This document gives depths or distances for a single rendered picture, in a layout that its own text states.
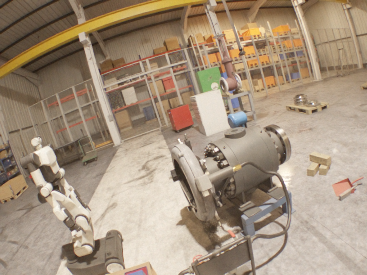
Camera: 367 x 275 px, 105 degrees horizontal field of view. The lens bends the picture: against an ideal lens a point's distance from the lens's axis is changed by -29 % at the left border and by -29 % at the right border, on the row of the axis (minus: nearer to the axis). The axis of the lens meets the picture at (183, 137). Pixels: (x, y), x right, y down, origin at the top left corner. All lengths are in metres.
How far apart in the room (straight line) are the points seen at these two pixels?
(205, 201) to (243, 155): 0.52
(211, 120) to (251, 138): 3.79
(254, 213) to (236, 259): 0.63
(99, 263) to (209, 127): 4.52
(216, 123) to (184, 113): 1.80
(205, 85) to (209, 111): 3.43
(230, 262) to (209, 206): 0.50
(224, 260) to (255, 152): 0.97
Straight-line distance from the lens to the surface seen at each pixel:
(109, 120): 8.98
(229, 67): 5.93
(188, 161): 1.55
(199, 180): 1.40
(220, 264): 1.31
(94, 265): 2.17
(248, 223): 1.87
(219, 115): 5.66
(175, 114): 7.00
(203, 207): 1.60
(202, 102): 5.49
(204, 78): 8.88
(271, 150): 1.89
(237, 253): 1.31
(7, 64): 11.39
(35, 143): 1.92
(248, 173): 1.77
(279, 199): 1.99
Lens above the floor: 1.43
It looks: 13 degrees down
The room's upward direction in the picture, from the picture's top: 17 degrees counter-clockwise
